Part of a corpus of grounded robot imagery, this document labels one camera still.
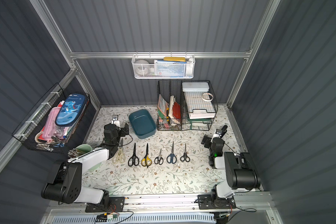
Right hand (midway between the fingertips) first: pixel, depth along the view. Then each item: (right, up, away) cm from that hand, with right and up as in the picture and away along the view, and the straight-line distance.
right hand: (216, 136), depth 93 cm
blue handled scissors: (-30, -14, -2) cm, 33 cm away
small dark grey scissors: (-21, -14, -2) cm, 25 cm away
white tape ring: (-4, +28, +7) cm, 29 cm away
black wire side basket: (-94, +6, -31) cm, 99 cm away
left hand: (-64, +9, -5) cm, 64 cm away
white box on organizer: (-12, +36, +9) cm, 39 cm away
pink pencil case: (-88, +6, -26) cm, 92 cm away
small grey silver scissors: (-38, -14, -4) cm, 41 cm away
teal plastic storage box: (-53, +8, +18) cm, 56 cm away
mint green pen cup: (-82, -5, -11) cm, 83 cm away
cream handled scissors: (-64, -14, -2) cm, 66 cm away
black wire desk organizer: (-19, +23, +9) cm, 31 cm away
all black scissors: (-54, -15, -4) cm, 56 cm away
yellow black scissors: (-47, -15, -5) cm, 49 cm away
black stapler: (+8, +4, +6) cm, 10 cm away
